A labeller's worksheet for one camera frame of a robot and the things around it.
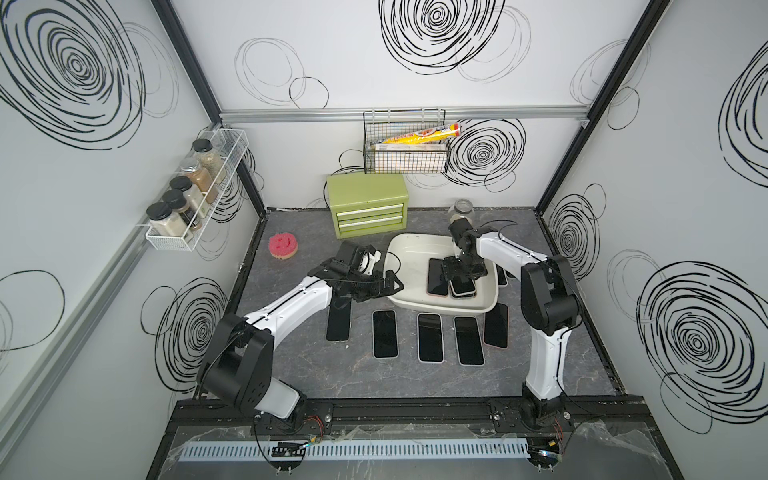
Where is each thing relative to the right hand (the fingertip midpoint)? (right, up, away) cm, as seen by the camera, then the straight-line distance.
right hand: (462, 274), depth 98 cm
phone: (-39, -13, -8) cm, 42 cm away
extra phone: (+8, -14, -10) cm, 19 cm away
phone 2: (-25, -18, -11) cm, 33 cm away
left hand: (-24, -2, -14) cm, 28 cm away
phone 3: (-1, -19, -11) cm, 21 cm away
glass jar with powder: (+2, +23, +11) cm, 26 cm away
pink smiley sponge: (-62, +9, +7) cm, 63 cm away
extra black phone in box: (-1, -4, -5) cm, 6 cm away
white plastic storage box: (-18, +5, +7) cm, 20 cm away
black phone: (-13, -17, -11) cm, 24 cm away
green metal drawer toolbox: (-31, +23, +2) cm, 39 cm away
